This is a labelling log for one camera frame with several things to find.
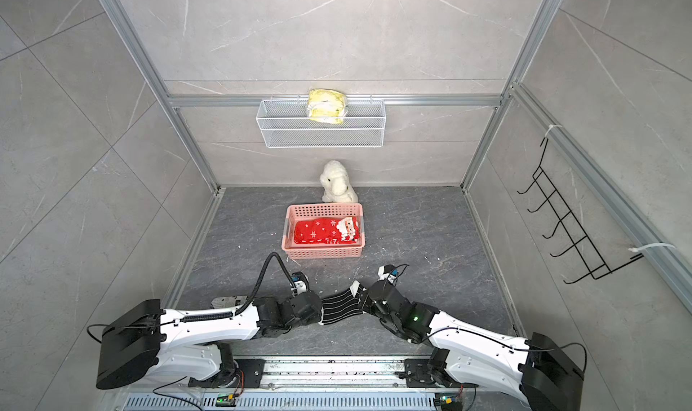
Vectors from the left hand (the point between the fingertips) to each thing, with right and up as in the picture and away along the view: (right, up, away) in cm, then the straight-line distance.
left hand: (325, 305), depth 82 cm
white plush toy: (+3, +39, +13) cm, 41 cm away
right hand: (+10, +4, -2) cm, 11 cm away
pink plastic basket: (-4, +16, +11) cm, 19 cm away
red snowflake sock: (-1, +22, +18) cm, 28 cm away
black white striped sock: (+5, 0, +1) cm, 6 cm away
